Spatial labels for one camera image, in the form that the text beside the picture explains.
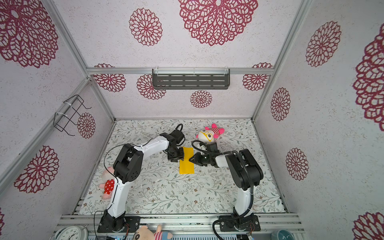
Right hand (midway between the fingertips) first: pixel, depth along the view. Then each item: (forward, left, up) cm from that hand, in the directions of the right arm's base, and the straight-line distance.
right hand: (190, 158), depth 95 cm
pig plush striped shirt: (-41, +18, +6) cm, 45 cm away
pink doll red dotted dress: (-16, +45, +5) cm, 48 cm away
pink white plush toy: (+15, -11, +6) cm, 20 cm away
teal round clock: (-38, -45, -2) cm, 59 cm away
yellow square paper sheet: (-4, +3, -3) cm, 6 cm away
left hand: (-2, +6, -4) cm, 8 cm away
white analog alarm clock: (-42, +53, +3) cm, 67 cm away
